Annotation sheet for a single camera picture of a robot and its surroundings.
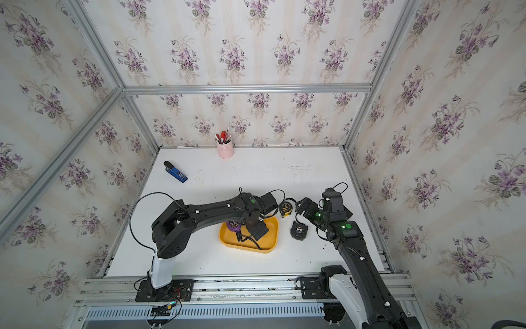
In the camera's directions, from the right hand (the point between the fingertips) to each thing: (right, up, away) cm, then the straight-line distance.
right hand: (306, 208), depth 80 cm
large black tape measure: (-2, -10, +4) cm, 11 cm away
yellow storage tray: (-16, -15, +4) cm, 22 cm away
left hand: (-20, -10, +7) cm, 23 cm away
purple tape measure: (-29, -9, +6) cm, 31 cm away
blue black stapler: (-61, +12, +24) cm, 67 cm away
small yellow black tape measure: (-7, -2, +10) cm, 13 cm away
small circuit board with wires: (-53, -34, -9) cm, 63 cm away
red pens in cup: (-39, +32, +31) cm, 60 cm away
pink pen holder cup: (-38, +25, +32) cm, 56 cm away
